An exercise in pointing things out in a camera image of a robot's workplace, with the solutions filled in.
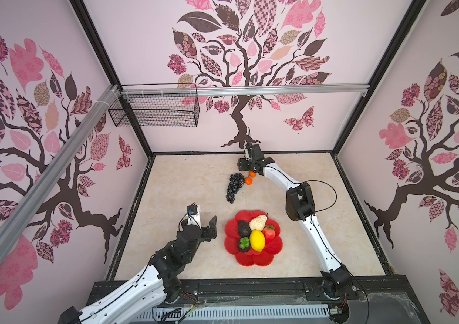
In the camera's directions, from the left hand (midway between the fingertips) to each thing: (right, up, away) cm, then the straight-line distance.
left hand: (207, 221), depth 79 cm
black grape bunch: (+12, +15, +24) cm, 31 cm away
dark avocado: (+15, -5, +6) cm, 17 cm away
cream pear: (+21, -2, +6) cm, 22 cm away
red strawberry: (+26, -6, +4) cm, 27 cm away
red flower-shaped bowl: (+19, -16, +2) cm, 24 cm away
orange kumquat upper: (+21, +18, +28) cm, 39 cm away
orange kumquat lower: (+19, +15, +26) cm, 35 cm away
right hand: (+16, +26, +32) cm, 44 cm away
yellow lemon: (+21, -9, +2) cm, 22 cm away
